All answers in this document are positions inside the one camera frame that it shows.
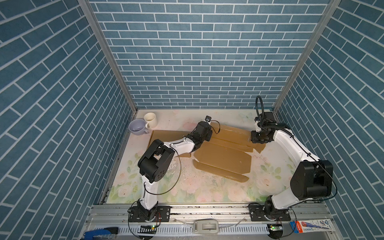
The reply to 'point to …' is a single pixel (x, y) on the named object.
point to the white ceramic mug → (151, 119)
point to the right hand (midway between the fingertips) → (254, 136)
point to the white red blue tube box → (304, 226)
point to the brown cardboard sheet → (227, 153)
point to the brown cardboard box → (167, 136)
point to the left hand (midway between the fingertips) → (208, 129)
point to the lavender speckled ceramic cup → (137, 127)
